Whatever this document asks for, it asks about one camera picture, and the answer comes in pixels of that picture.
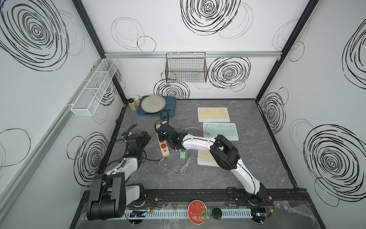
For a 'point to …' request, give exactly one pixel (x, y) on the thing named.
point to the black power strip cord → (147, 159)
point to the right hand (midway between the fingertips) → (159, 130)
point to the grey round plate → (153, 103)
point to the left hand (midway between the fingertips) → (142, 136)
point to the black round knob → (217, 213)
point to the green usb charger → (183, 156)
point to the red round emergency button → (197, 212)
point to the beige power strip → (163, 145)
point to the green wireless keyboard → (228, 130)
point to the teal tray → (170, 105)
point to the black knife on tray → (158, 112)
